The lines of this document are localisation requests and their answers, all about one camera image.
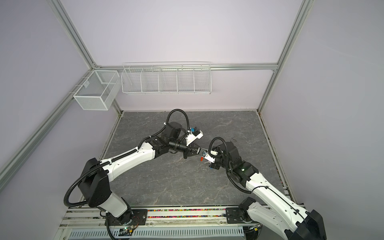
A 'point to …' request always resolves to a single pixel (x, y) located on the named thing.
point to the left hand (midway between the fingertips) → (203, 153)
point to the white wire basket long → (166, 78)
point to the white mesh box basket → (99, 90)
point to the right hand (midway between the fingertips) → (208, 150)
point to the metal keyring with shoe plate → (205, 155)
